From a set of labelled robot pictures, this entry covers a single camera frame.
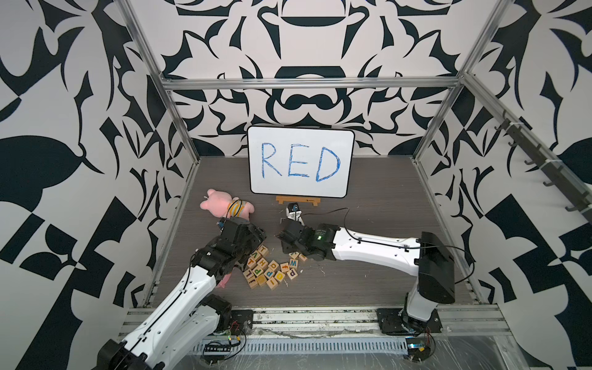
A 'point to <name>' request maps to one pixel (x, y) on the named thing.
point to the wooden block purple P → (292, 274)
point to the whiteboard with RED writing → (301, 161)
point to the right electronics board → (418, 349)
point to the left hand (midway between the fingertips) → (258, 232)
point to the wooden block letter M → (294, 263)
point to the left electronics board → (217, 348)
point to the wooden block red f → (284, 267)
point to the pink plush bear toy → (223, 204)
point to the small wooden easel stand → (314, 200)
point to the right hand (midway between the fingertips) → (283, 234)
